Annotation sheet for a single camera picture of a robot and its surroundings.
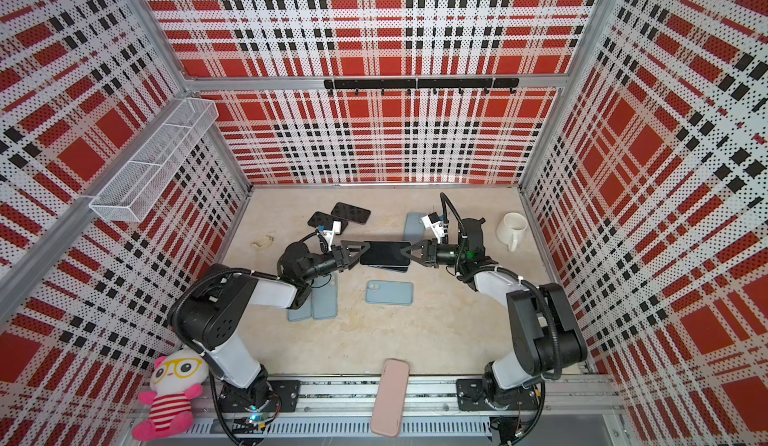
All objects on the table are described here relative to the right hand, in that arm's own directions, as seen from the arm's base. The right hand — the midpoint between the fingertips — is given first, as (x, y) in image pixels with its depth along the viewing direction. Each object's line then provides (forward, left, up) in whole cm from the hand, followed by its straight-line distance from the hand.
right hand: (404, 255), depth 79 cm
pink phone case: (-32, +4, -18) cm, 37 cm away
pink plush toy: (-28, +55, -11) cm, 63 cm away
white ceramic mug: (+17, -36, -12) cm, 41 cm away
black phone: (+27, +29, -18) cm, 44 cm away
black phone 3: (+6, +4, -18) cm, 20 cm away
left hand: (+2, +10, -2) cm, 10 cm away
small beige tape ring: (+17, +50, -18) cm, 56 cm away
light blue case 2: (-8, +30, -19) cm, 37 cm away
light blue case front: (-2, +5, -20) cm, 20 cm away
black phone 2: (+32, +21, -20) cm, 43 cm away
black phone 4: (0, +5, +1) cm, 5 cm away
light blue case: (+24, -4, -19) cm, 30 cm away
